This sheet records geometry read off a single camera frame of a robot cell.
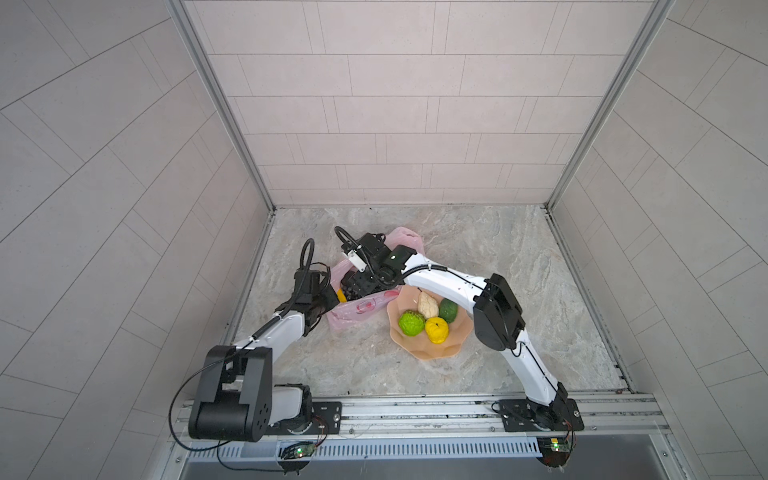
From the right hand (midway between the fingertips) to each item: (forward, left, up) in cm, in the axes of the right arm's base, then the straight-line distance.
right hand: (358, 277), depth 89 cm
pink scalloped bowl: (-7, -14, -3) cm, 16 cm away
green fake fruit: (-15, -15, -1) cm, 21 cm away
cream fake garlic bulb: (-10, -20, -2) cm, 22 cm away
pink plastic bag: (-9, -3, -2) cm, 10 cm away
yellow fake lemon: (-17, -22, -2) cm, 27 cm away
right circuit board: (-44, -45, -10) cm, 64 cm away
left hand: (-1, +6, -4) cm, 8 cm away
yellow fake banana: (-4, +5, -4) cm, 8 cm away
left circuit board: (-41, +13, -5) cm, 43 cm away
